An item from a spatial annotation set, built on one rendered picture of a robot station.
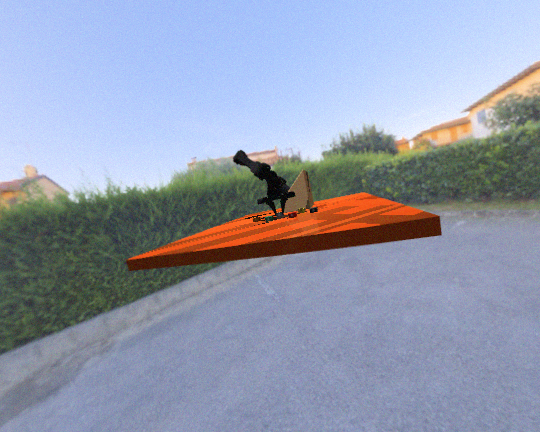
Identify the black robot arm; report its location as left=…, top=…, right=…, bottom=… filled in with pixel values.
left=233, top=149, right=290, bottom=200

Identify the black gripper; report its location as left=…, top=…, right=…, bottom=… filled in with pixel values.
left=257, top=183, right=295, bottom=215

